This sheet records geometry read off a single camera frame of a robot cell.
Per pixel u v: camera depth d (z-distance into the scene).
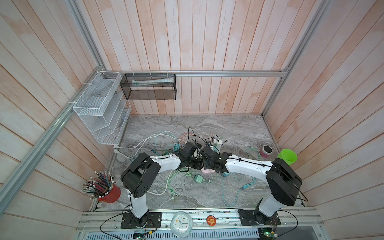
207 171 0.87
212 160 0.67
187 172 0.89
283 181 0.45
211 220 0.73
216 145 0.93
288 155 0.81
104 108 0.73
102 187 0.73
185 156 0.74
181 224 0.70
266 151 0.93
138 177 0.50
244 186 0.84
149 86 1.04
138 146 1.01
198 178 0.86
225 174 0.87
